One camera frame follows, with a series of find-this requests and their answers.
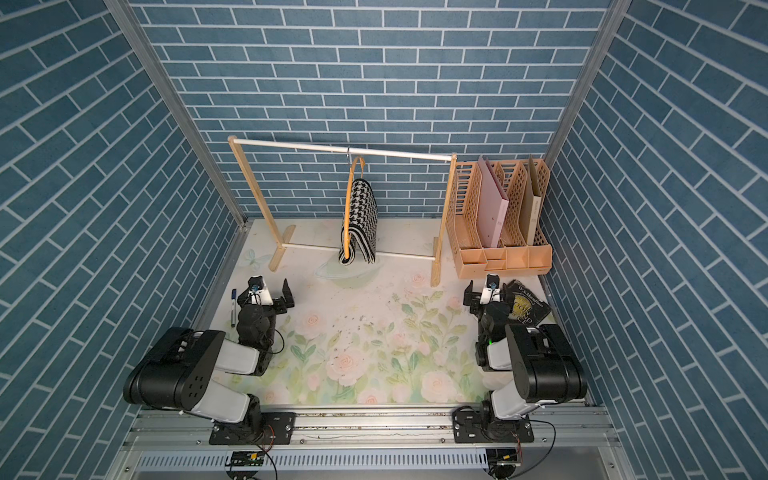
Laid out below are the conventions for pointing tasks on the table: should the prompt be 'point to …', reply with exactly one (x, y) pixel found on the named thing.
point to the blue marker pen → (233, 307)
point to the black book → (527, 308)
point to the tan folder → (530, 204)
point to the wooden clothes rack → (280, 234)
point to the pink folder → (493, 205)
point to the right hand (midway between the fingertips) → (492, 284)
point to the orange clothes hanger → (346, 233)
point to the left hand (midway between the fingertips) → (277, 281)
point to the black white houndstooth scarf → (364, 222)
